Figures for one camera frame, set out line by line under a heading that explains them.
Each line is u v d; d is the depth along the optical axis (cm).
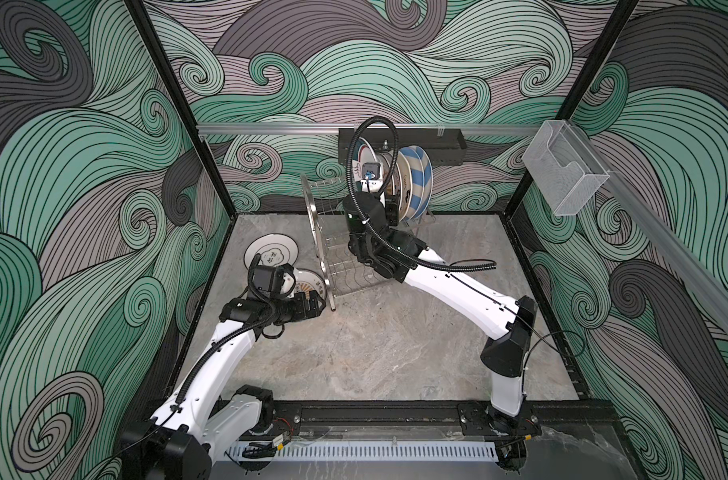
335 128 93
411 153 74
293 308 68
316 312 69
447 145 93
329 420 74
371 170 54
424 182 70
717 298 52
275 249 108
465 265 47
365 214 47
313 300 71
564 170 76
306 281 98
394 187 68
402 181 69
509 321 44
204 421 42
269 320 54
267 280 60
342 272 95
